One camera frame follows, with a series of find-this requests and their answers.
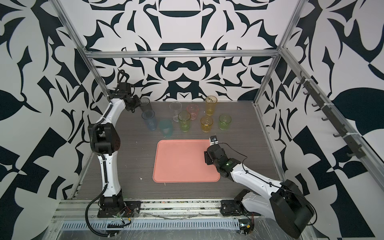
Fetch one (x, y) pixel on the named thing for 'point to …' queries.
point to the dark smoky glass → (147, 112)
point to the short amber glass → (206, 122)
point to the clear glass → (175, 106)
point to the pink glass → (193, 109)
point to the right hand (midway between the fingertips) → (211, 150)
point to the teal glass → (166, 127)
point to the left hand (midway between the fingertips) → (138, 99)
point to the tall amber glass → (210, 101)
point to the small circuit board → (245, 225)
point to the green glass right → (224, 119)
